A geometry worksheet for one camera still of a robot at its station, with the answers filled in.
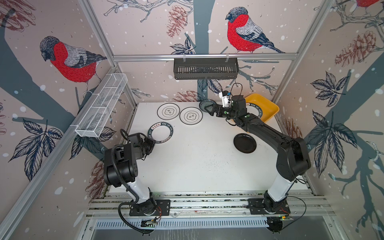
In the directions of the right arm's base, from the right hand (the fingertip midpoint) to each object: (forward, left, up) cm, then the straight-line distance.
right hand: (208, 110), depth 85 cm
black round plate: (-8, -25, -23) cm, 35 cm away
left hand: (-9, +35, -20) cm, 41 cm away
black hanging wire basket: (+36, +2, +5) cm, 37 cm away
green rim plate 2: (-1, +33, -23) cm, 41 cm away
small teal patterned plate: (+30, +2, -23) cm, 38 cm away
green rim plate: (+22, -36, -23) cm, 48 cm away
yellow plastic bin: (+23, -48, -23) cm, 58 cm away
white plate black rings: (+16, +13, -23) cm, 31 cm away
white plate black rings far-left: (+20, +31, -23) cm, 44 cm away
